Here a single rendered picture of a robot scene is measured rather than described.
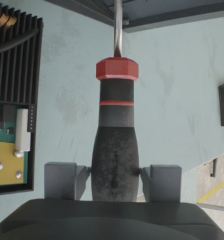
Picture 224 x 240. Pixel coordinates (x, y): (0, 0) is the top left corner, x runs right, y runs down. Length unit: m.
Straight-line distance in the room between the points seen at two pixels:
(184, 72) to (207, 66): 0.10
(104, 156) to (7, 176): 0.09
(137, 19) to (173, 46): 0.13
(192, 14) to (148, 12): 0.05
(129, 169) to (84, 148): 0.13
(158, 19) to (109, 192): 0.20
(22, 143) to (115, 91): 0.09
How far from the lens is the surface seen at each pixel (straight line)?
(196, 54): 0.52
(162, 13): 0.32
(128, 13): 0.33
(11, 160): 0.23
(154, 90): 0.39
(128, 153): 0.16
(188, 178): 2.19
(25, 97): 0.21
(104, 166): 0.16
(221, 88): 0.61
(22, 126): 0.22
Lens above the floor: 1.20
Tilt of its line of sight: 39 degrees down
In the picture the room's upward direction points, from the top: 91 degrees clockwise
